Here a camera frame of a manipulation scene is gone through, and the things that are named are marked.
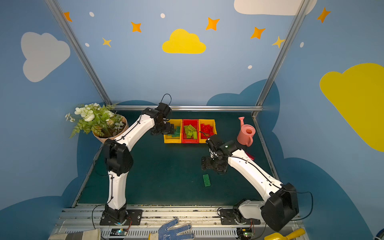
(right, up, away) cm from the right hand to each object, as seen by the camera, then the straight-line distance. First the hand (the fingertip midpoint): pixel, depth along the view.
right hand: (209, 167), depth 78 cm
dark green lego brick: (-20, +18, +17) cm, 32 cm away
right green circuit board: (+16, -30, -6) cm, 35 cm away
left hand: (-25, +18, +15) cm, 34 cm away
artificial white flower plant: (-61, +27, +2) cm, 66 cm away
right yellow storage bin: (+5, +25, +30) cm, 39 cm away
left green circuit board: (-45, -29, -8) cm, 54 cm away
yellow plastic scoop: (+30, -30, -10) cm, 43 cm away
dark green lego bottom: (-1, -10, +8) cm, 13 cm away
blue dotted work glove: (-22, -29, -8) cm, 38 cm away
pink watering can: (+26, +17, +17) cm, 36 cm away
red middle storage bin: (-8, +24, +30) cm, 40 cm away
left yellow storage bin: (-27, +13, +29) cm, 41 cm away
